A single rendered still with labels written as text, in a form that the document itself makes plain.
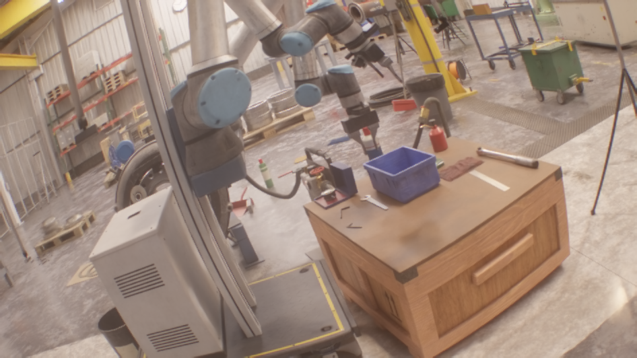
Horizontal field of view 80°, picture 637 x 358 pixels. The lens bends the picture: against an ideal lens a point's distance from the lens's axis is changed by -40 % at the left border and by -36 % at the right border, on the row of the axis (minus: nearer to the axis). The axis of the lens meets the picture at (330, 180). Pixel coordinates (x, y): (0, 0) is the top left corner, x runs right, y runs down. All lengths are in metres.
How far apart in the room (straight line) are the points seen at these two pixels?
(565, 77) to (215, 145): 3.65
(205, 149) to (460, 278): 0.90
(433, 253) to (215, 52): 0.88
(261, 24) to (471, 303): 1.17
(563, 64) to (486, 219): 3.08
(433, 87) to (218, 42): 3.65
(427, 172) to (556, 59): 2.72
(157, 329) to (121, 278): 0.23
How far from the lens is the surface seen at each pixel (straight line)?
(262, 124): 7.14
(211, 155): 1.54
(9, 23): 15.38
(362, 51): 1.62
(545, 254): 2.10
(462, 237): 1.74
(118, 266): 1.75
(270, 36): 1.64
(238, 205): 4.71
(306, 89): 1.98
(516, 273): 2.00
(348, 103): 2.13
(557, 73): 4.59
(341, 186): 2.56
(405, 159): 2.44
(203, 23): 1.41
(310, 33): 1.54
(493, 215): 1.80
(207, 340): 1.82
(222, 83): 1.35
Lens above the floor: 1.22
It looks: 16 degrees down
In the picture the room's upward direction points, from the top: 20 degrees counter-clockwise
